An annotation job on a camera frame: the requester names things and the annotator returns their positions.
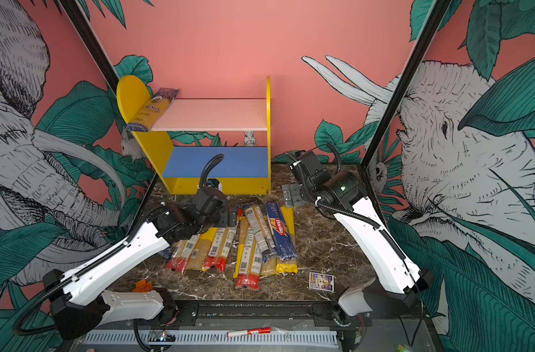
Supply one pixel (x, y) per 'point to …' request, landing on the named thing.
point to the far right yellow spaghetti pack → (289, 265)
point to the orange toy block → (143, 286)
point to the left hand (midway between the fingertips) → (226, 208)
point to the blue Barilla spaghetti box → (283, 245)
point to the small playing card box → (322, 282)
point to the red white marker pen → (248, 332)
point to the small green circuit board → (160, 336)
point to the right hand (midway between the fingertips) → (297, 186)
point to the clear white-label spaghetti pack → (259, 226)
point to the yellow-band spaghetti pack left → (202, 249)
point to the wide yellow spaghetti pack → (268, 268)
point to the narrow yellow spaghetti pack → (242, 229)
